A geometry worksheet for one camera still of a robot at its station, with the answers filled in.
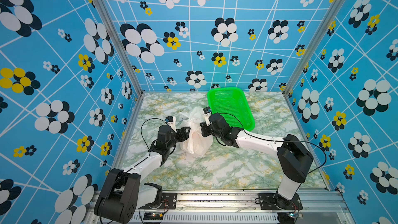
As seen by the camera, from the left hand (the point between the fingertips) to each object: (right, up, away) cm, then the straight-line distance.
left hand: (187, 128), depth 87 cm
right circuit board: (+50, -36, -19) cm, 65 cm away
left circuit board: (-15, -39, -15) cm, 45 cm away
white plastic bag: (+6, -9, -5) cm, 11 cm away
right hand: (+8, +3, -1) cm, 8 cm away
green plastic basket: (+30, +15, +27) cm, 43 cm away
